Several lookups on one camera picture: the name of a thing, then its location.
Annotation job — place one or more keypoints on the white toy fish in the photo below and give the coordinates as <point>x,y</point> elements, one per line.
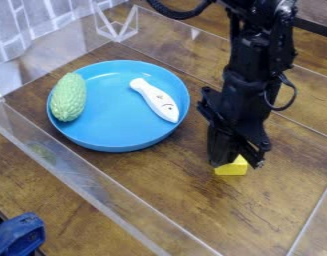
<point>159,101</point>

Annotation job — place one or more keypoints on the green bitter gourd toy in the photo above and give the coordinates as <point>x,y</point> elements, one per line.
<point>68,97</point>

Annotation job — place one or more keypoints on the blue round tray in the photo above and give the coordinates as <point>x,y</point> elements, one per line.
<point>117,122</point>

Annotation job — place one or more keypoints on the yellow butter brick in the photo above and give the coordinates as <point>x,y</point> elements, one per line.
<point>232,169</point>

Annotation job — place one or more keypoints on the clear acrylic corner bracket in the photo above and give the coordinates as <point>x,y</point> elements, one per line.
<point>113,30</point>

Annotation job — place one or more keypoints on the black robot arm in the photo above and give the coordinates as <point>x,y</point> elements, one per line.
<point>262,54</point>

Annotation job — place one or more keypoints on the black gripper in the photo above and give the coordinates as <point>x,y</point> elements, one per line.
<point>236,111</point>

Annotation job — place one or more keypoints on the blue clamp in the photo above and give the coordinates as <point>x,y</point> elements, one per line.
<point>21,235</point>

